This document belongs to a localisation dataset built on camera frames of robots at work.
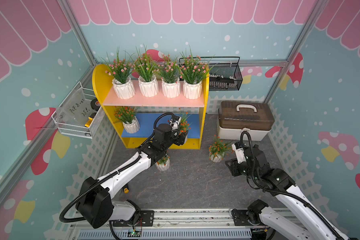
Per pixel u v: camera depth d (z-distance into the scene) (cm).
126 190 81
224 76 92
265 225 62
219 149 82
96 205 41
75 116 65
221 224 74
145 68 62
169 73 63
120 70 61
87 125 63
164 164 81
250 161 52
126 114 81
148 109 123
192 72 61
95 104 79
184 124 71
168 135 60
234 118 90
